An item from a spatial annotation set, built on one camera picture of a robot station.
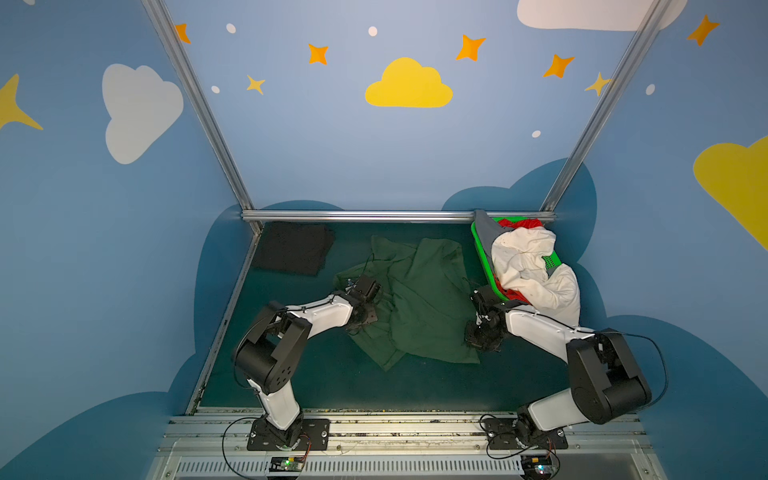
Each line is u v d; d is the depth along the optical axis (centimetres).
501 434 75
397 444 73
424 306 97
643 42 74
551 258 102
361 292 76
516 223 114
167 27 71
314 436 73
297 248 114
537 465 72
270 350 47
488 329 68
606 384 44
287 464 71
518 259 104
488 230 110
